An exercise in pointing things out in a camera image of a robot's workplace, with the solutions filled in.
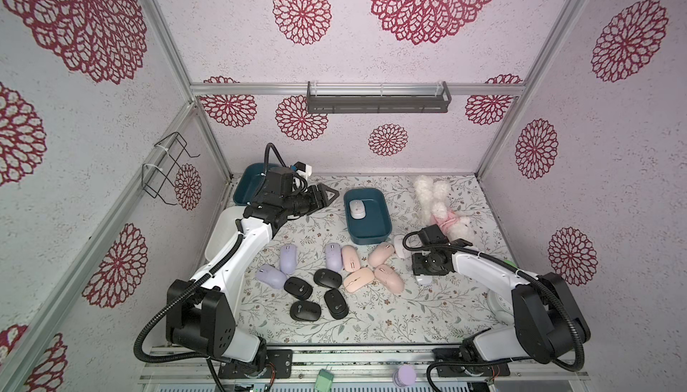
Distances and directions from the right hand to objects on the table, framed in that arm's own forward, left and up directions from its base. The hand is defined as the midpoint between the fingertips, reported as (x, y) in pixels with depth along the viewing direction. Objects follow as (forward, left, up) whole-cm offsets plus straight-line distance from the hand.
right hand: (419, 263), depth 91 cm
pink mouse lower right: (-6, +10, 0) cm, 12 cm away
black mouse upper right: (-6, +31, +1) cm, 31 cm away
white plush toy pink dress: (+25, -7, +6) cm, 26 cm away
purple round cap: (-33, +10, +7) cm, 35 cm away
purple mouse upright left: (+2, +45, 0) cm, 45 cm away
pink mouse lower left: (-6, +21, 0) cm, 22 cm away
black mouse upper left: (-10, +39, +1) cm, 41 cm away
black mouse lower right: (-14, +28, 0) cm, 31 cm away
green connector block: (-34, +30, 0) cm, 45 cm away
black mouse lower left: (-17, +37, 0) cm, 40 cm away
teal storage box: (+17, +14, -3) cm, 22 cm away
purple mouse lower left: (-5, +50, 0) cm, 50 cm away
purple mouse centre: (+1, +29, 0) cm, 29 cm away
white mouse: (+23, +21, 0) cm, 31 cm away
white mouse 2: (-6, -1, -1) cm, 6 cm away
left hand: (+9, +29, +24) cm, 38 cm away
